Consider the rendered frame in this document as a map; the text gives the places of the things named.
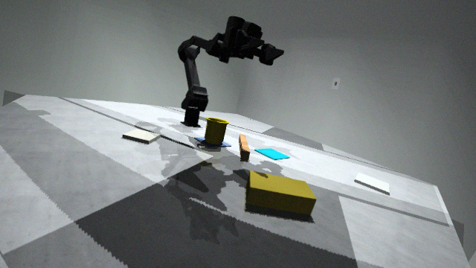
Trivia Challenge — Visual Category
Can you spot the yellow rectangular block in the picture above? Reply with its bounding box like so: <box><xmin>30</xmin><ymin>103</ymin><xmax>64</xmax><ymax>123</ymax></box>
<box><xmin>246</xmin><ymin>170</ymin><xmax>316</xmax><ymax>215</ymax></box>

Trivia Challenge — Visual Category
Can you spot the tan wooden plank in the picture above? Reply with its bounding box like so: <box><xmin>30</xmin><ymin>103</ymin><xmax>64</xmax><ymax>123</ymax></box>
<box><xmin>239</xmin><ymin>134</ymin><xmax>250</xmax><ymax>160</ymax></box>

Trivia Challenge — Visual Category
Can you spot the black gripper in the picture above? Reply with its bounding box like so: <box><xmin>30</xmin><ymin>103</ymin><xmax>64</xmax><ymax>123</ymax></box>
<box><xmin>223</xmin><ymin>27</ymin><xmax>284</xmax><ymax>66</ymax></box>

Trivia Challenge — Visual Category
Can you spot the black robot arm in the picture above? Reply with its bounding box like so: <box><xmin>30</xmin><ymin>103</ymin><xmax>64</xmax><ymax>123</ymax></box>
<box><xmin>178</xmin><ymin>16</ymin><xmax>263</xmax><ymax>127</ymax></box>

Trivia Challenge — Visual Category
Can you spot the white flat rectangular slab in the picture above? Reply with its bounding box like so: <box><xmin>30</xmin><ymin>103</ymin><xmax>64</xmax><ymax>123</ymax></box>
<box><xmin>354</xmin><ymin>173</ymin><xmax>390</xmax><ymax>195</ymax></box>

